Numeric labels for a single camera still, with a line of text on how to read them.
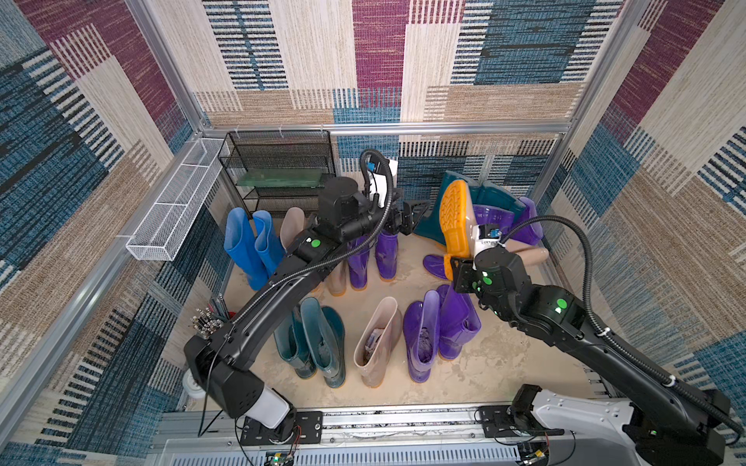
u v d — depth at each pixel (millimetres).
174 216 966
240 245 790
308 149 1021
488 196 939
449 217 686
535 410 617
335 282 893
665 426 391
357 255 814
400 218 559
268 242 776
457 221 652
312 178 1031
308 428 735
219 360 398
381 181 568
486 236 558
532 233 795
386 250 849
